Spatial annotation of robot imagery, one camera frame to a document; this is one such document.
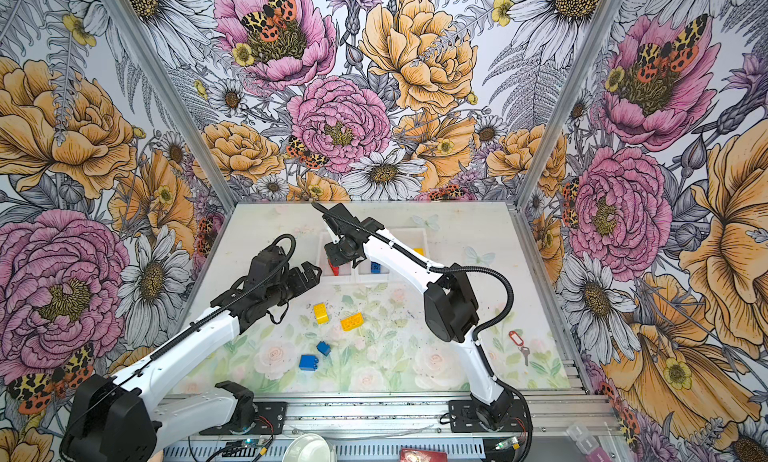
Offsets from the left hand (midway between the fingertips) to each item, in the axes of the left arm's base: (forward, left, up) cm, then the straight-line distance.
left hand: (309, 285), depth 84 cm
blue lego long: (+13, -18, -11) cm, 24 cm away
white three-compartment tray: (+9, -13, -8) cm, 18 cm away
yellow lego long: (-5, -11, -12) cm, 17 cm away
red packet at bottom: (-38, -29, -8) cm, 48 cm away
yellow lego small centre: (-3, -2, -12) cm, 12 cm away
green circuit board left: (-35, +11, -12) cm, 38 cm away
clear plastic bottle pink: (-36, -67, -10) cm, 77 cm away
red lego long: (+13, -5, -11) cm, 18 cm away
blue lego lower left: (-17, 0, -12) cm, 21 cm away
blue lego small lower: (-13, -4, -12) cm, 18 cm away
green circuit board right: (-36, -49, -12) cm, 62 cm away
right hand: (+8, -8, +1) cm, 11 cm away
